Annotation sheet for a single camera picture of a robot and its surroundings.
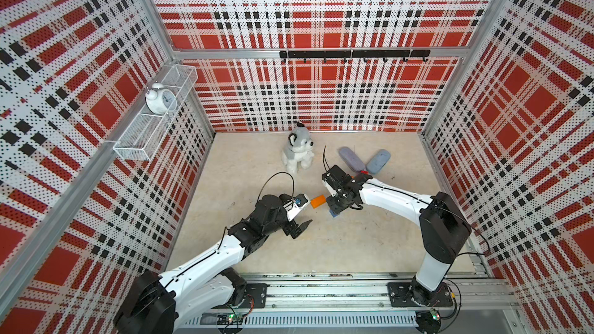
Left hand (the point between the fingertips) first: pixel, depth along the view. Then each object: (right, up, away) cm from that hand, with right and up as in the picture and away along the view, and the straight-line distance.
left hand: (304, 208), depth 82 cm
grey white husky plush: (-3, +21, +14) cm, 25 cm away
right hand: (+14, -1, +7) cm, 16 cm away
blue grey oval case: (+35, +16, +26) cm, 46 cm away
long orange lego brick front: (+6, 0, +14) cm, 15 cm away
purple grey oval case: (+21, +17, +25) cm, 37 cm away
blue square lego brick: (+11, -5, +11) cm, 17 cm away
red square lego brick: (+26, +11, +22) cm, 36 cm away
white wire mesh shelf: (-67, +25, +12) cm, 73 cm away
